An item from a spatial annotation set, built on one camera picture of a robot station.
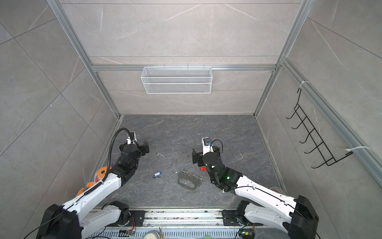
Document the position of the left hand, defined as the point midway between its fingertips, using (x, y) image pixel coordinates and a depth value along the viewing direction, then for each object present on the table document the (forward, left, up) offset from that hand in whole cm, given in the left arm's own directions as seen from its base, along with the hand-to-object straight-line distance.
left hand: (136, 138), depth 82 cm
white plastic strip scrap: (0, -8, -20) cm, 21 cm away
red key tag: (-12, -38, -18) cm, 44 cm away
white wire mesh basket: (+40, -22, +11) cm, 47 cm away
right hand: (-8, -36, +2) cm, 37 cm away
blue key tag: (-14, -10, -19) cm, 25 cm away
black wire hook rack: (-21, -87, +15) cm, 90 cm away
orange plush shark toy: (-16, +19, -10) cm, 27 cm away
